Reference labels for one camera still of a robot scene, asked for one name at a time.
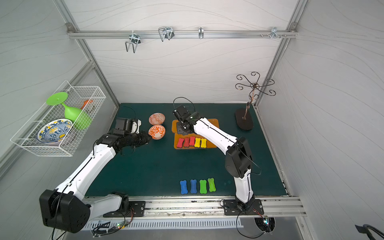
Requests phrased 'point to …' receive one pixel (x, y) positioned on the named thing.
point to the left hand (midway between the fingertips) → (150, 137)
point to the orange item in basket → (85, 102)
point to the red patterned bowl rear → (157, 118)
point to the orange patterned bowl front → (157, 132)
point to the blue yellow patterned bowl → (54, 131)
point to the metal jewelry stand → (242, 122)
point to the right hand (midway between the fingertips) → (182, 127)
